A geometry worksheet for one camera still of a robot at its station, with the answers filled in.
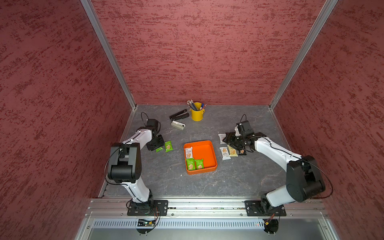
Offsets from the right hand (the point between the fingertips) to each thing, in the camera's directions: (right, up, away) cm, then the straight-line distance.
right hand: (224, 144), depth 89 cm
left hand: (-42, -3, +5) cm, 42 cm away
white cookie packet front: (+1, -6, +4) cm, 7 cm away
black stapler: (-29, +19, +23) cm, 42 cm away
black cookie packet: (+12, -6, +4) cm, 14 cm away
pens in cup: (-21, +25, +12) cm, 35 cm away
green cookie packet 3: (-16, -12, -1) cm, 19 cm away
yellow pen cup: (-17, +18, +19) cm, 31 cm away
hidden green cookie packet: (-41, -4, +3) cm, 42 cm away
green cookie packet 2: (-21, -12, -3) cm, 24 cm away
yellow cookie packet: (+6, -6, +5) cm, 10 cm away
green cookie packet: (-36, -2, +6) cm, 36 cm away
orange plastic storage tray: (-15, -8, +1) cm, 17 cm away
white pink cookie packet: (0, +4, +11) cm, 11 cm away
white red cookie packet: (-22, -6, +3) cm, 23 cm away
